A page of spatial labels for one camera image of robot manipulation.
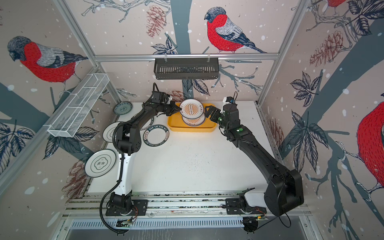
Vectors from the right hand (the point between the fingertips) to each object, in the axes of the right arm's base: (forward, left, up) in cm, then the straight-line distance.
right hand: (209, 111), depth 79 cm
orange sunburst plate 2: (+12, +10, -25) cm, 30 cm away
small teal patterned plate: (+25, +70, -24) cm, 78 cm away
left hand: (+14, +19, -12) cm, 27 cm away
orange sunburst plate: (+17, +12, -16) cm, 27 cm away
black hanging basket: (+41, +17, +1) cm, 44 cm away
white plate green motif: (+1, +71, -25) cm, 75 cm away
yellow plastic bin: (+11, +24, -26) cm, 37 cm away
